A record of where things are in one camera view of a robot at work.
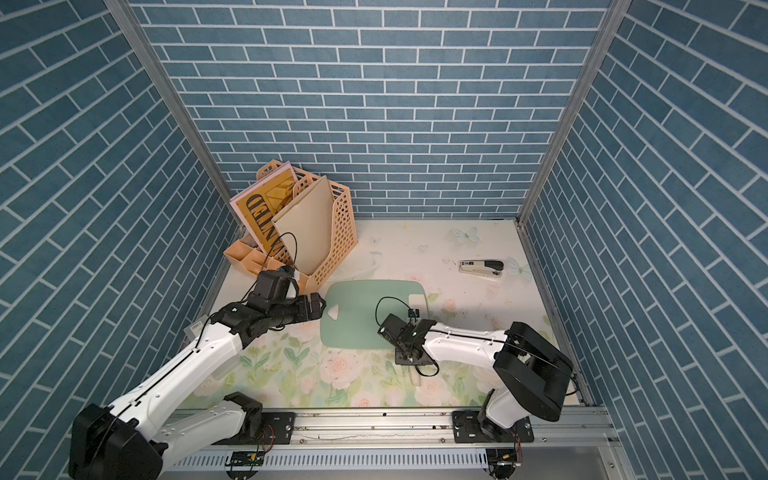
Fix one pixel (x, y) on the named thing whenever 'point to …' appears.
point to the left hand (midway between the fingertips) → (320, 306)
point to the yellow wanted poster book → (260, 203)
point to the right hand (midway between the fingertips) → (407, 357)
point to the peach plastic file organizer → (269, 168)
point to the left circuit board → (246, 458)
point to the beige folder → (310, 219)
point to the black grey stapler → (492, 268)
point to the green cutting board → (363, 306)
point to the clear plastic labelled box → (195, 330)
